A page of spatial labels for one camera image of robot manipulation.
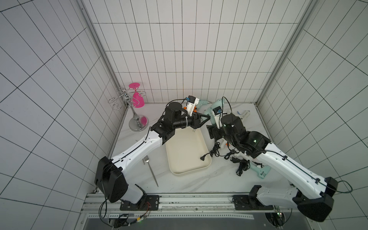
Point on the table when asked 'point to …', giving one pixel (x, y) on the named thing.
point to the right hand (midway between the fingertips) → (208, 124)
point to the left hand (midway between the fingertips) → (205, 119)
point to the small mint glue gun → (201, 102)
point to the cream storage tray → (184, 150)
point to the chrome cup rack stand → (123, 99)
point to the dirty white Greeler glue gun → (246, 114)
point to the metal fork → (146, 159)
